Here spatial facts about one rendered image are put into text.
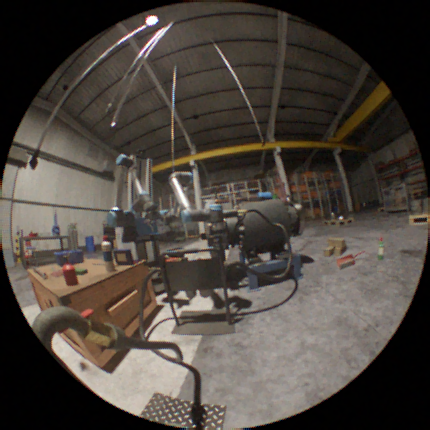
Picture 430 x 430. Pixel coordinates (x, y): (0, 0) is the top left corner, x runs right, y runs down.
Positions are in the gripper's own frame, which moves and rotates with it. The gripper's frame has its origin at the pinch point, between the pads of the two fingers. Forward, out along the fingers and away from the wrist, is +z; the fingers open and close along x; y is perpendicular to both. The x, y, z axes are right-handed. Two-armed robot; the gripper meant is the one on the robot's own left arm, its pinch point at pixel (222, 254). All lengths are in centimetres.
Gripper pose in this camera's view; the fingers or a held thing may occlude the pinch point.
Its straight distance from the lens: 93.3
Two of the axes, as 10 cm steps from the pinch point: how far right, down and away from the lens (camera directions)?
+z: 1.4, 9.9, -0.7
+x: 8.4, -1.6, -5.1
